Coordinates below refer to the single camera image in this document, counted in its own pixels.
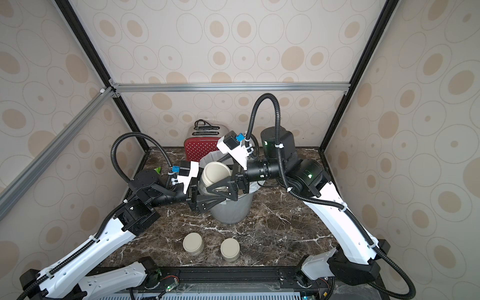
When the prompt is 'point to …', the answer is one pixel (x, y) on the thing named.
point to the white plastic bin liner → (214, 155)
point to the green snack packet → (158, 169)
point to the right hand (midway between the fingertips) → (219, 173)
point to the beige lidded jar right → (230, 249)
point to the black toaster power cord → (204, 127)
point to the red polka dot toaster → (202, 140)
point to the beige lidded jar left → (192, 244)
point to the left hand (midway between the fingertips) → (225, 190)
